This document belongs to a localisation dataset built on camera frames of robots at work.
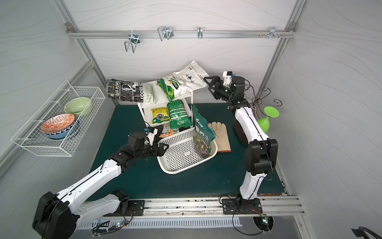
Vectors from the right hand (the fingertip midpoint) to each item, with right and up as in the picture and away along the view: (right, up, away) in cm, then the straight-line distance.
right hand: (204, 81), depth 77 cm
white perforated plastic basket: (-14, -43, +16) cm, 47 cm away
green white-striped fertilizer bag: (-14, -19, +10) cm, 26 cm away
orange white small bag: (-24, -28, +18) cm, 41 cm away
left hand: (-22, -35, +3) cm, 41 cm away
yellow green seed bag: (-26, -18, +9) cm, 33 cm away
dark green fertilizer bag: (-1, -28, -3) cm, 28 cm away
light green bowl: (-65, -13, -4) cm, 66 cm away
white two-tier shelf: (-9, -9, +1) cm, 13 cm away
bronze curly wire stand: (+29, -11, +3) cm, 31 cm away
